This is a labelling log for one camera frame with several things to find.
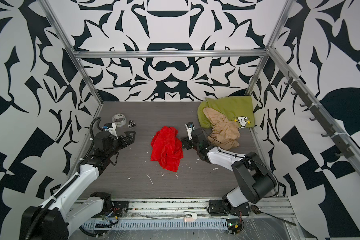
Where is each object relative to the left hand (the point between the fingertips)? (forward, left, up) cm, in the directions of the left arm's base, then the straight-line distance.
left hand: (129, 131), depth 82 cm
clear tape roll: (+21, +15, -16) cm, 30 cm away
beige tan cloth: (+5, -57, -12) cm, 58 cm away
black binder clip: (+17, +6, -16) cm, 24 cm away
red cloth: (-6, -20, -8) cm, 22 cm away
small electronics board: (-42, -52, -19) cm, 69 cm away
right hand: (+2, -32, -8) cm, 33 cm away
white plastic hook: (-39, -33, -15) cm, 53 cm away
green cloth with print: (+29, -72, -17) cm, 79 cm away
